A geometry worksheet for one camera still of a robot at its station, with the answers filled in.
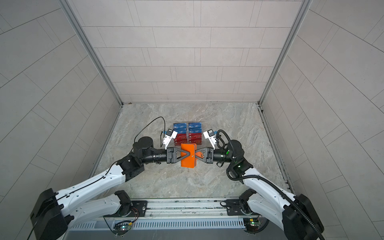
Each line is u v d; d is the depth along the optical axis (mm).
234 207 711
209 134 642
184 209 722
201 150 640
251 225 680
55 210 382
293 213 390
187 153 623
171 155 582
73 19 742
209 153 598
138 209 703
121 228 651
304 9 714
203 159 619
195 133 931
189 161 631
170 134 631
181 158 610
